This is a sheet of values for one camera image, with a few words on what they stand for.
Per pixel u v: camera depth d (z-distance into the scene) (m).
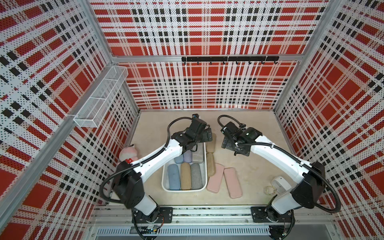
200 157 0.88
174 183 0.82
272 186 0.82
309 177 0.41
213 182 0.82
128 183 0.42
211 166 0.85
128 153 0.91
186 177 0.84
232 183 0.84
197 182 0.81
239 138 0.57
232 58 0.89
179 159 0.91
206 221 0.74
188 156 0.91
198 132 0.62
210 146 0.98
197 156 0.87
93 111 0.71
